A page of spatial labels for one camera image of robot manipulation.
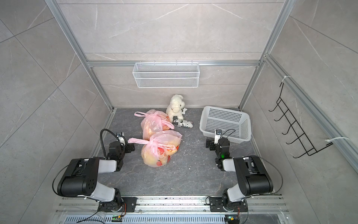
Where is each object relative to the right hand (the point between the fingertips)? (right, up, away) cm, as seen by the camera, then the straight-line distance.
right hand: (215, 136), depth 94 cm
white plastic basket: (+19, +7, +14) cm, 24 cm away
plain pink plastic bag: (-37, -6, -15) cm, 40 cm away
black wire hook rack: (+33, -1, -34) cm, 47 cm away
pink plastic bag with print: (-42, +11, -1) cm, 43 cm away
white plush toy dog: (-28, +20, +4) cm, 34 cm away
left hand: (-62, -2, 0) cm, 62 cm away
